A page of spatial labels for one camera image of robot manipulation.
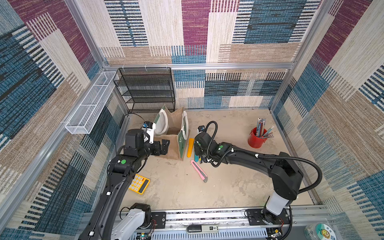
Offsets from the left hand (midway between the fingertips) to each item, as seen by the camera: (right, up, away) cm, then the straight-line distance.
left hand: (161, 140), depth 73 cm
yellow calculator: (-14, -25, +10) cm, 31 cm away
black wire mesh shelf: (-18, +33, +35) cm, 51 cm away
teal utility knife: (+18, -13, +20) cm, 30 cm away
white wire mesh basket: (-36, +9, -3) cm, 37 cm away
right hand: (+20, -5, +14) cm, 25 cm away
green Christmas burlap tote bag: (+3, +6, +26) cm, 26 cm away
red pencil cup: (+55, -3, +23) cm, 59 cm away
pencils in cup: (+57, +4, +21) cm, 61 cm away
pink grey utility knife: (+20, -20, +14) cm, 32 cm away
